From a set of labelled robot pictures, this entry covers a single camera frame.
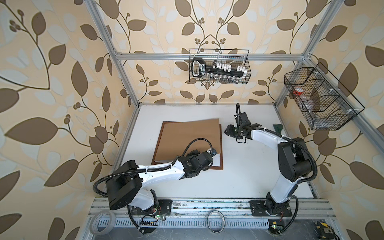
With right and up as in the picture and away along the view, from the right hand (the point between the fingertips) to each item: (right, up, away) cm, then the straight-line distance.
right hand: (228, 133), depth 95 cm
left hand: (-19, -10, -12) cm, 25 cm away
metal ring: (-7, -41, -23) cm, 48 cm away
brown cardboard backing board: (-34, -3, +5) cm, 35 cm away
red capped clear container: (+36, +24, -15) cm, 46 cm away
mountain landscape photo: (-8, -17, -5) cm, 19 cm away
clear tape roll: (-68, -39, -26) cm, 83 cm away
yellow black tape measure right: (+37, -42, -29) cm, 63 cm away
